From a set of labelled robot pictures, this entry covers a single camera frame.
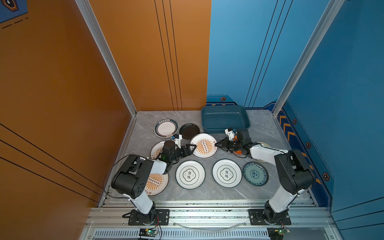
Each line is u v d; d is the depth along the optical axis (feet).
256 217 2.38
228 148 2.71
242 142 2.43
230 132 2.86
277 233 2.29
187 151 2.69
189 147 2.91
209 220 2.39
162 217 2.43
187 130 3.55
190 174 2.86
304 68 3.00
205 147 2.93
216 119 3.89
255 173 2.86
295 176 1.56
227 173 2.86
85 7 2.28
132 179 1.55
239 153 2.55
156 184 2.77
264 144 3.26
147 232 2.33
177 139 2.80
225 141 2.74
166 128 3.60
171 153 2.45
